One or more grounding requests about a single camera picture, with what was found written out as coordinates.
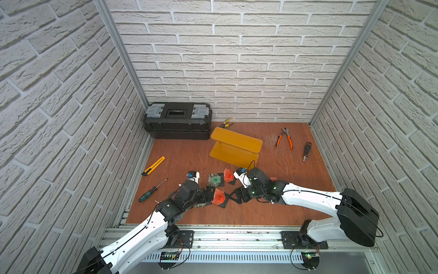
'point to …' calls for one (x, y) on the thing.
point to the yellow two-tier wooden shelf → (235, 148)
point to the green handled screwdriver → (147, 194)
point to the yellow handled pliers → (223, 125)
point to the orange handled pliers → (285, 131)
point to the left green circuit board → (169, 256)
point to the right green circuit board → (310, 256)
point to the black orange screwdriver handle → (307, 150)
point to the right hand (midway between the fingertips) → (235, 194)
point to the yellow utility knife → (147, 171)
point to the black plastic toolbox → (178, 120)
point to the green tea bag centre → (214, 180)
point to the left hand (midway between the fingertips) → (210, 187)
